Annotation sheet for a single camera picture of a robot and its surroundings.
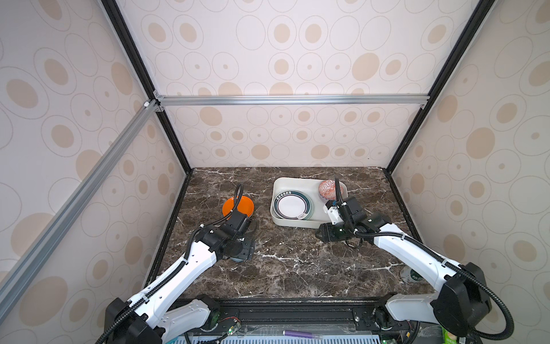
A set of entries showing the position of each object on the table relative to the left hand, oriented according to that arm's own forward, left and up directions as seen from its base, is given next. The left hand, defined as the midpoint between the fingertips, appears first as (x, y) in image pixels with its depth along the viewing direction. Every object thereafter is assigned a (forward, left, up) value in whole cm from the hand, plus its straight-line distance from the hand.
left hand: (249, 247), depth 77 cm
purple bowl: (+36, -35, -12) cm, 52 cm away
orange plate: (+26, +6, -12) cm, 29 cm away
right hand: (+6, -27, -2) cm, 28 cm away
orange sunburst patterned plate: (+28, -18, -14) cm, 36 cm away
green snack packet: (-26, -66, -10) cm, 72 cm away
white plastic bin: (+37, -27, -12) cm, 47 cm away
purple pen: (-25, -18, -12) cm, 34 cm away
